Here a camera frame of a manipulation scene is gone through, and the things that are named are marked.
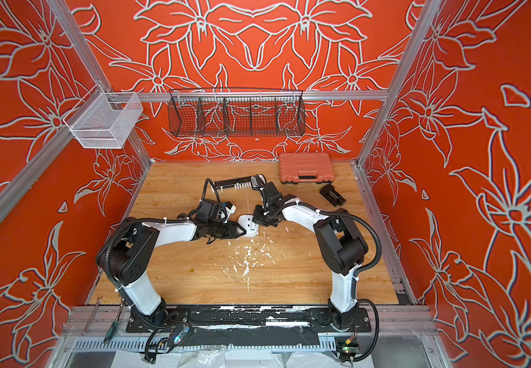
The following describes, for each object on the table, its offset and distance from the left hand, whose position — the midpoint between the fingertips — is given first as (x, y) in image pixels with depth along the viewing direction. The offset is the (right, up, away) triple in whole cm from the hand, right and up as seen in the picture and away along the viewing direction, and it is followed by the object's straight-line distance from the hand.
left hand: (242, 231), depth 92 cm
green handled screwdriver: (-39, -27, -21) cm, 52 cm away
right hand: (+4, +5, 0) cm, 7 cm away
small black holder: (+40, +15, +12) cm, 44 cm away
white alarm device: (+1, +4, +2) cm, 4 cm away
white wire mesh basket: (-58, +46, 0) cm, 73 cm away
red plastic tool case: (+30, +28, +21) cm, 46 cm away
